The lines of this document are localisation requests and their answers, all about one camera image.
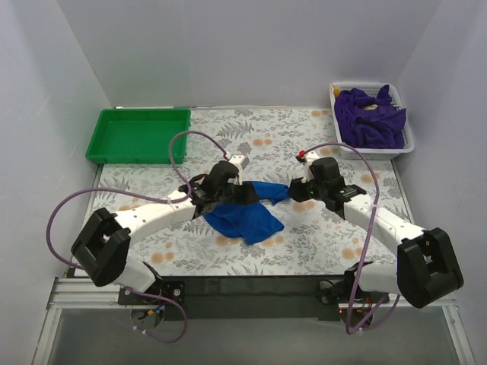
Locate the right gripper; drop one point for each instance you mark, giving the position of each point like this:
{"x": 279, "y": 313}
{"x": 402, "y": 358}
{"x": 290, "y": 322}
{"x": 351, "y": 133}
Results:
{"x": 297, "y": 188}

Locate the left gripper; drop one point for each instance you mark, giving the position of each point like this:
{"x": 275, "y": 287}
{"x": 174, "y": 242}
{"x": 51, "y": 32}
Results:
{"x": 243, "y": 193}

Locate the blue towel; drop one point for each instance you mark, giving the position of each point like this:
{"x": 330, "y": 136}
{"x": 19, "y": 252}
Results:
{"x": 254, "y": 223}

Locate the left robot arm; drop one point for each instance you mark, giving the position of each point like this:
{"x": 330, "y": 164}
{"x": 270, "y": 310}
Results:
{"x": 102, "y": 247}

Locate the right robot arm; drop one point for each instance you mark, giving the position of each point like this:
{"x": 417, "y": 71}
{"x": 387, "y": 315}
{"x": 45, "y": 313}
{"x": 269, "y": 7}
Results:
{"x": 426, "y": 267}

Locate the purple towel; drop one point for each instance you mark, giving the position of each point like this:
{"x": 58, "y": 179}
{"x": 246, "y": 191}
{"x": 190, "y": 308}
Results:
{"x": 370, "y": 122}

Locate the green plastic tray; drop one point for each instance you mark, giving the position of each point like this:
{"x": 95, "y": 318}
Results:
{"x": 138, "y": 136}

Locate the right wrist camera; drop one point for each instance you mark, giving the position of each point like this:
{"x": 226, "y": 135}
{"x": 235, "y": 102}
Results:
{"x": 307, "y": 158}

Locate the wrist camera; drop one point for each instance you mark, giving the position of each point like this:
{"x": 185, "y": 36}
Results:
{"x": 240, "y": 162}
{"x": 307, "y": 158}

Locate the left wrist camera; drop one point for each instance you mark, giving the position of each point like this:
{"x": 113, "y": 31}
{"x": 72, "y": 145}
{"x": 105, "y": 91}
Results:
{"x": 240, "y": 162}

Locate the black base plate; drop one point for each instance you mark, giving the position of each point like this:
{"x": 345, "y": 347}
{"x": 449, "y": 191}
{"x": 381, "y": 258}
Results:
{"x": 256, "y": 297}

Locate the aluminium rail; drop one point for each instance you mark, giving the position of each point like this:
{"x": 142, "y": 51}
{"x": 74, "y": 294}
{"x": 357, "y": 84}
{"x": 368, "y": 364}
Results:
{"x": 81, "y": 293}

